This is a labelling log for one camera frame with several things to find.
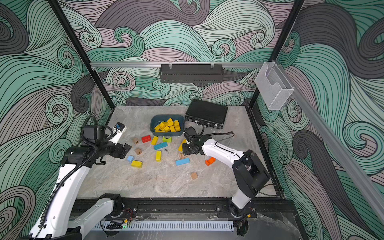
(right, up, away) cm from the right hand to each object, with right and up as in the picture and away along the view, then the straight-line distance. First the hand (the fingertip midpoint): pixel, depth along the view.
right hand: (184, 150), depth 87 cm
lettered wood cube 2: (-30, -2, +5) cm, 30 cm away
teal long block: (-16, +1, +10) cm, 19 cm away
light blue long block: (-2, -8, +3) cm, 8 cm away
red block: (-27, +5, +13) cm, 30 cm away
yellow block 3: (-16, -4, +2) cm, 17 cm away
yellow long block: (-6, +14, +16) cm, 22 cm away
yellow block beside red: (-21, +4, +12) cm, 24 cm away
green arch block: (-12, +4, +11) cm, 17 cm away
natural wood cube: (+6, -14, -3) cm, 16 cm away
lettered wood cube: (-33, +4, +10) cm, 35 cm away
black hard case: (+18, +22, +24) cm, 38 cm away
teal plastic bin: (-22, +19, +23) cm, 37 cm away
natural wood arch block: (-2, -4, +3) cm, 5 cm away
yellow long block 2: (-3, -1, +8) cm, 8 cm away
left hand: (-31, +8, -15) cm, 36 cm away
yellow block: (-19, +12, +19) cm, 30 cm away
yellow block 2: (-29, -8, 0) cm, 30 cm away
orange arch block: (+16, -7, +2) cm, 17 cm away
